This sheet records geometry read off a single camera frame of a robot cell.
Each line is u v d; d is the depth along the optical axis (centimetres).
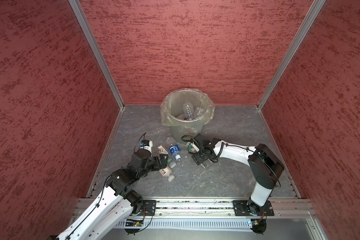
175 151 90
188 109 96
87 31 79
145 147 65
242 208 74
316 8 71
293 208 76
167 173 82
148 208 74
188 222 71
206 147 68
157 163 64
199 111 85
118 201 48
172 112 92
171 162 86
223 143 60
